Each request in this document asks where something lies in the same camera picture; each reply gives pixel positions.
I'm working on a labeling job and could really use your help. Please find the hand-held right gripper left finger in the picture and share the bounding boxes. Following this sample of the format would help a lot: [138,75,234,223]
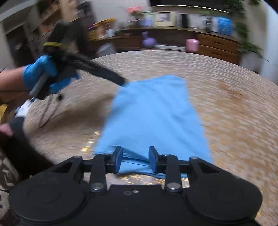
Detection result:
[52,146,124,193]

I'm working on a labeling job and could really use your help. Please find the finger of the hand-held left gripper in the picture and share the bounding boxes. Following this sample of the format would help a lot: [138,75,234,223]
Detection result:
[69,53,127,88]

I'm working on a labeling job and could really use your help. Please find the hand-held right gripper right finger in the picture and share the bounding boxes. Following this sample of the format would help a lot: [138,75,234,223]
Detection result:
[148,146,220,193]

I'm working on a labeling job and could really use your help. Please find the light blue t-shirt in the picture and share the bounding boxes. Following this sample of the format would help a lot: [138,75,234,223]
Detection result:
[93,75,214,180]

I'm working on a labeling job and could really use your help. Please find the person's left forearm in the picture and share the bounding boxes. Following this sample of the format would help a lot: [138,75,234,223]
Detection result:
[0,66,28,92]

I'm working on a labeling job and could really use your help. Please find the person's left hand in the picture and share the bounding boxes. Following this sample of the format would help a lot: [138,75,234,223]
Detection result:
[22,55,80,94]

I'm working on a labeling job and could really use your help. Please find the white plastic bag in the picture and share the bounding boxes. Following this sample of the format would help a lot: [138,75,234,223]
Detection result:
[97,42,118,56]

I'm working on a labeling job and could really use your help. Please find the wooden shelf unit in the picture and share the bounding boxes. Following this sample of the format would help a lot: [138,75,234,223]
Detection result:
[0,0,96,68]

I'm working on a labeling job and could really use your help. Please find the purple kettlebell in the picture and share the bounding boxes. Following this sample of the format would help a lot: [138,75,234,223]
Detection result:
[142,31,157,49]

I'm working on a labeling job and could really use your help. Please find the pink flowers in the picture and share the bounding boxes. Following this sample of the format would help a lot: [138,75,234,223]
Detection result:
[126,6,142,17]

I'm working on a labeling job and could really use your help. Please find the white book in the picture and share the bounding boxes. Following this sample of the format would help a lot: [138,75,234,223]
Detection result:
[155,44,187,51]

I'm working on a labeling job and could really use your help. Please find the white cloth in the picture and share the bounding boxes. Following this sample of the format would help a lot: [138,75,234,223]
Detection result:
[15,99,33,118]

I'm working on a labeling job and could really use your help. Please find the gold floral lace tablecloth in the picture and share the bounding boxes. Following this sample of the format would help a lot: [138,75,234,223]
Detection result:
[15,50,278,226]

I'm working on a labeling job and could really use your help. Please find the pink box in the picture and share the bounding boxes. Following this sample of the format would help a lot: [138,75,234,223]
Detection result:
[186,38,200,53]

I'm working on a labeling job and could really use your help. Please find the dark clothing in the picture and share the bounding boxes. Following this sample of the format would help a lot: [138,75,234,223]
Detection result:
[0,117,54,182]

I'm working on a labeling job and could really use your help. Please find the brown patterned fabric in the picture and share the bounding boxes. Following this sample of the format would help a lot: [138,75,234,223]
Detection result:
[0,150,21,226]

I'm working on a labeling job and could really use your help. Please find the wooden sideboard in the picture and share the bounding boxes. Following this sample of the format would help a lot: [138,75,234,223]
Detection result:
[88,26,240,66]

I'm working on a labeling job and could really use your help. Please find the blue box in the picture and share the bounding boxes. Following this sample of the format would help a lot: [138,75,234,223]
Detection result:
[217,16,233,35]

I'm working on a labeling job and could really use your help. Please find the leafy green plant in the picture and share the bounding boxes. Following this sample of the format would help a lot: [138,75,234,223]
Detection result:
[225,0,264,59]

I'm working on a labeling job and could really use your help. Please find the gold photo frame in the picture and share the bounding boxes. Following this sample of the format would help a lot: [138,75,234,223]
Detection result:
[153,11,177,27]

